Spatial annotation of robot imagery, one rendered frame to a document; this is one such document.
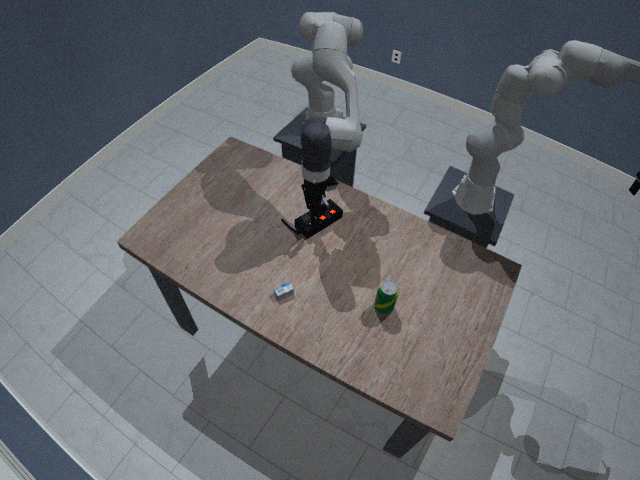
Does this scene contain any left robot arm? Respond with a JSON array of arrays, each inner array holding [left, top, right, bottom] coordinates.
[[451, 40, 640, 215]]

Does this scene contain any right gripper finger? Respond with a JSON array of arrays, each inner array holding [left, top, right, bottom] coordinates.
[[301, 184, 313, 227], [311, 194, 330, 228]]

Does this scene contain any green drink can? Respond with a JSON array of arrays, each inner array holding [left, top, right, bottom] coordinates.
[[374, 280, 399, 314]]

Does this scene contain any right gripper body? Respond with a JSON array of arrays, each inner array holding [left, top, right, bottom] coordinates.
[[304, 179, 328, 202]]

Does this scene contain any black power strip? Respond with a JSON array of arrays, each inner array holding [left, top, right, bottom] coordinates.
[[281, 199, 343, 239]]

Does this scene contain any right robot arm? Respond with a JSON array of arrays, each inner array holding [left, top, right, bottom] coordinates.
[[291, 12, 363, 191]]

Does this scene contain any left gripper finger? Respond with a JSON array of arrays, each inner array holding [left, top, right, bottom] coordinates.
[[629, 171, 640, 196]]

